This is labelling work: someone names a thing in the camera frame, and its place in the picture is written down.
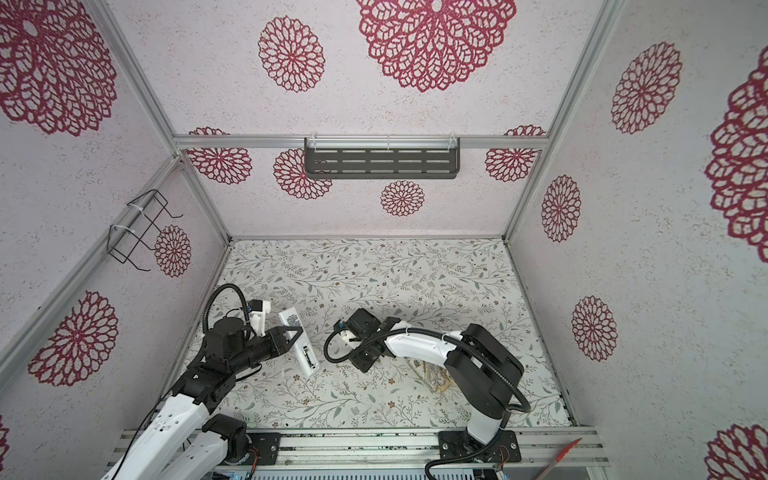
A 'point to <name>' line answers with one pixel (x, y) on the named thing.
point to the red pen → (567, 450)
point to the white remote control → (304, 349)
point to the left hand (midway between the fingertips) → (301, 335)
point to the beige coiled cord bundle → (435, 377)
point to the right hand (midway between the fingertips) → (356, 353)
